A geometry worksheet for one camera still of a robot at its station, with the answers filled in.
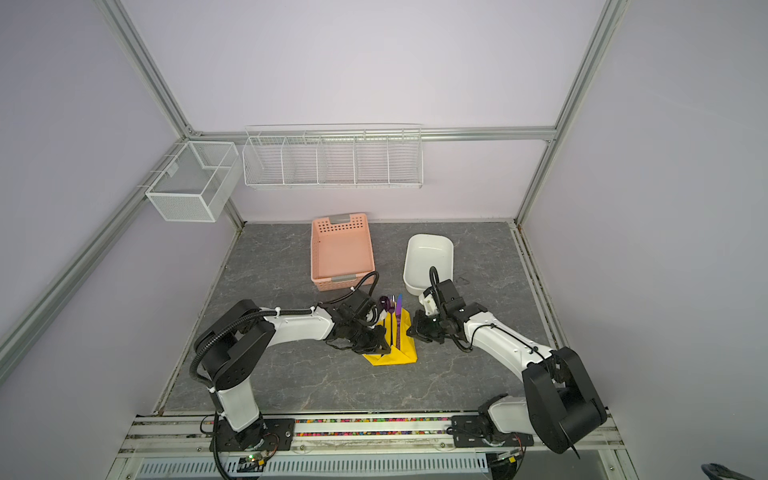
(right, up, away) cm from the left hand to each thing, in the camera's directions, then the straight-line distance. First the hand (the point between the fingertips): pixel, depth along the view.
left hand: (390, 355), depth 85 cm
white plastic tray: (+11, +29, +23) cm, 39 cm away
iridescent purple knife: (+2, +8, +9) cm, 12 cm away
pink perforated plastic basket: (-19, +30, +24) cm, 43 cm away
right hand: (+5, +6, -1) cm, 8 cm away
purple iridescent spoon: (-2, +13, +10) cm, 17 cm away
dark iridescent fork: (+1, +13, +12) cm, 17 cm away
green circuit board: (-34, -22, -13) cm, 42 cm away
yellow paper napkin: (+5, 0, +1) cm, 5 cm away
